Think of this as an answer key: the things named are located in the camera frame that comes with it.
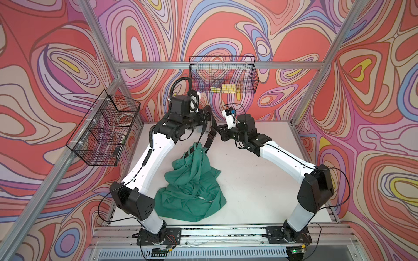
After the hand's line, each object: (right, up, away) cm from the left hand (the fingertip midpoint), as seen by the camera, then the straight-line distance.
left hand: (212, 112), depth 71 cm
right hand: (+3, -8, +11) cm, 14 cm away
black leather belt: (0, -7, +11) cm, 13 cm away
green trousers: (-10, -38, +11) cm, 41 cm away
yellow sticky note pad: (+10, +17, +20) cm, 28 cm away
